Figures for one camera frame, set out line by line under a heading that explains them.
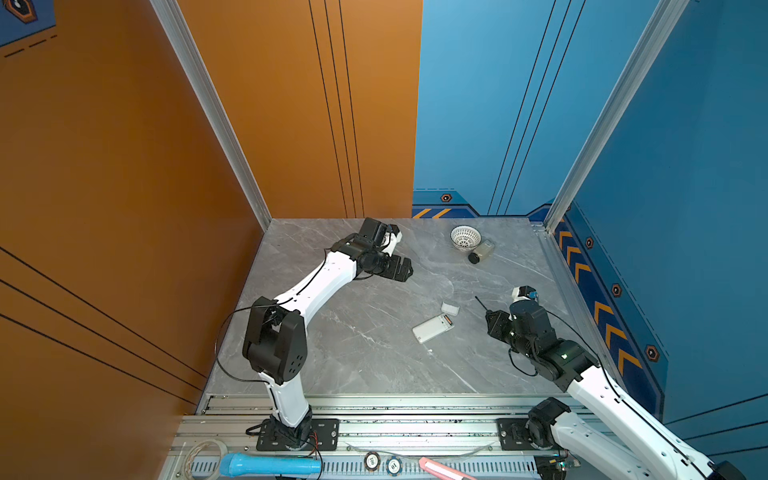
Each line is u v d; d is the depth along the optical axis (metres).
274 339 0.48
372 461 0.70
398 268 0.77
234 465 0.67
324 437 0.74
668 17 0.69
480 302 0.87
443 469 0.70
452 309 0.97
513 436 0.72
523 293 0.70
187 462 0.69
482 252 1.08
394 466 0.70
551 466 0.71
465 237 1.12
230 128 0.92
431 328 0.91
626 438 0.43
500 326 0.70
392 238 0.81
